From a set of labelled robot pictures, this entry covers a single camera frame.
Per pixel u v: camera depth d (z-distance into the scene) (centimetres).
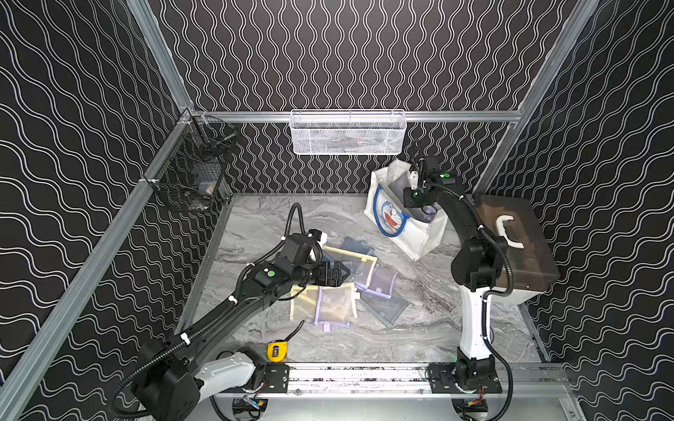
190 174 95
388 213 98
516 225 95
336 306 86
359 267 93
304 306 87
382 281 95
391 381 76
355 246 101
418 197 84
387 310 89
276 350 78
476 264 57
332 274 66
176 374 38
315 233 69
